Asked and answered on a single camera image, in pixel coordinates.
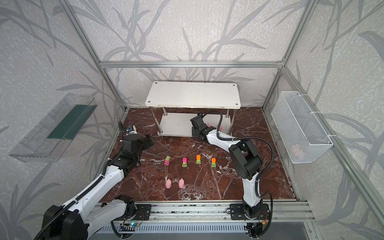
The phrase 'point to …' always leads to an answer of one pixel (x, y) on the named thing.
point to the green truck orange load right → (213, 163)
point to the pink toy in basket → (298, 151)
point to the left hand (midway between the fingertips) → (145, 132)
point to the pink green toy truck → (167, 162)
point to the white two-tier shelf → (161, 96)
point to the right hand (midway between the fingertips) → (197, 125)
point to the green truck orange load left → (198, 159)
